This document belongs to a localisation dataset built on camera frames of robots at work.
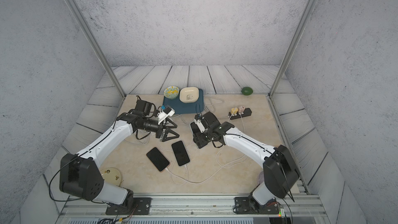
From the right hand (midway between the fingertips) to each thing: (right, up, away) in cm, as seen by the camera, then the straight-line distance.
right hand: (200, 137), depth 83 cm
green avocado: (+35, +28, +36) cm, 57 cm away
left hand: (-11, +4, -7) cm, 13 cm away
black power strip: (+32, +12, +25) cm, 42 cm away
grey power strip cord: (+9, +18, +34) cm, 39 cm away
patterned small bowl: (-23, +27, +36) cm, 50 cm away
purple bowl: (+31, -21, -2) cm, 38 cm away
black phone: (-12, -11, +8) cm, 18 cm away
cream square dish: (-9, +25, +35) cm, 44 cm away
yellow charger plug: (+22, +13, +22) cm, 34 cm away
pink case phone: (-24, -14, +6) cm, 29 cm away
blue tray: (-11, +15, +30) cm, 35 cm away
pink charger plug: (+28, +15, +22) cm, 38 cm away
